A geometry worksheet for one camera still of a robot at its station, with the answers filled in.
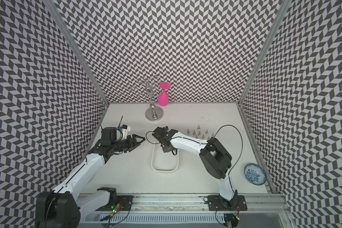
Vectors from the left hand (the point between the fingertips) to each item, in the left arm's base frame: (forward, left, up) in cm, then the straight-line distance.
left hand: (142, 142), depth 80 cm
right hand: (+2, -17, -10) cm, 20 cm away
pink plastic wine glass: (+34, -10, +4) cm, 35 cm away
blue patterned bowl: (-14, -65, -14) cm, 68 cm away
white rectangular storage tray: (-5, -11, -16) cm, 20 cm away
